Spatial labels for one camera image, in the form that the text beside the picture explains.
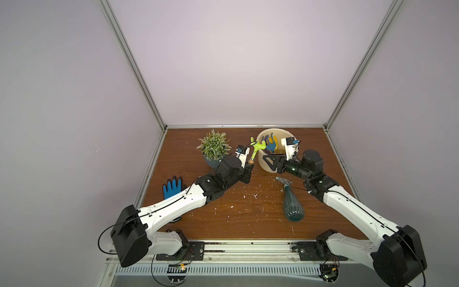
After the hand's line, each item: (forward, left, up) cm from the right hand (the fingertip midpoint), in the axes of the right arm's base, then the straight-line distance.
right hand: (268, 152), depth 73 cm
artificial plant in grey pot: (+11, +25, -10) cm, 29 cm away
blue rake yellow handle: (+17, -6, -14) cm, 23 cm away
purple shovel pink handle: (+19, -2, -14) cm, 23 cm away
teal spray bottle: (-14, -13, -24) cm, 31 cm away
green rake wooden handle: (+4, +5, -1) cm, 6 cm away
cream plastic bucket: (+22, -10, -11) cm, 27 cm away
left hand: (-4, +6, -4) cm, 8 cm away
